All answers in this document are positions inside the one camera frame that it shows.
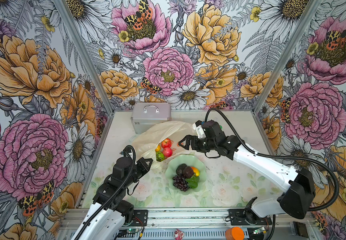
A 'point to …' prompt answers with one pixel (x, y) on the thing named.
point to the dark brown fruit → (188, 172)
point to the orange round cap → (234, 233)
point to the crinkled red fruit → (166, 142)
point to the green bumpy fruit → (159, 156)
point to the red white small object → (178, 234)
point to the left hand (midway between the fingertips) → (153, 164)
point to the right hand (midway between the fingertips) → (185, 150)
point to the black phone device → (300, 229)
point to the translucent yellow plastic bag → (146, 142)
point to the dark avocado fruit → (180, 168)
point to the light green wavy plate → (191, 161)
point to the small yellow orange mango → (196, 171)
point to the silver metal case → (146, 115)
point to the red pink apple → (167, 152)
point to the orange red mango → (158, 148)
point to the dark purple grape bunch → (180, 183)
